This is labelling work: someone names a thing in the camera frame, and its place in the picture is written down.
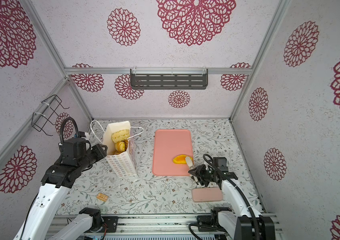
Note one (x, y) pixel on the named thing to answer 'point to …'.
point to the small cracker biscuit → (102, 196)
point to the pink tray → (169, 143)
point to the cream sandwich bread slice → (121, 135)
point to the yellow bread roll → (180, 159)
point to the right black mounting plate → (205, 220)
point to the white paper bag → (125, 164)
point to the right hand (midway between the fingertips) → (190, 172)
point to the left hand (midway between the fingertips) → (105, 150)
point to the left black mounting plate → (111, 222)
